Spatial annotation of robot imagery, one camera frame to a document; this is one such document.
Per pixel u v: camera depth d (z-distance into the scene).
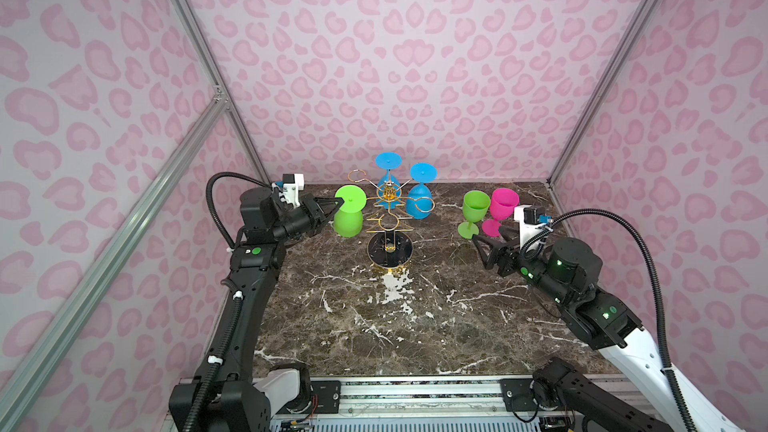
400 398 0.75
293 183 0.66
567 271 0.47
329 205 0.69
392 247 0.98
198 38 0.80
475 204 0.97
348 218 0.77
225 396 0.38
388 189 0.78
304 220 0.63
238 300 0.46
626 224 0.50
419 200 0.92
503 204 1.01
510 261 0.57
